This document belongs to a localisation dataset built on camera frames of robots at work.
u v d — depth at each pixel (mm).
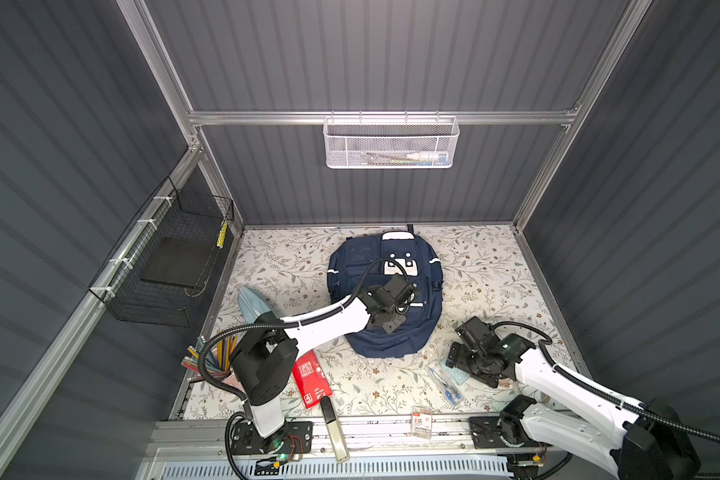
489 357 608
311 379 860
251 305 917
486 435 736
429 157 889
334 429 721
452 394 793
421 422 739
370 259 994
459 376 814
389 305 655
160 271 716
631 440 397
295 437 722
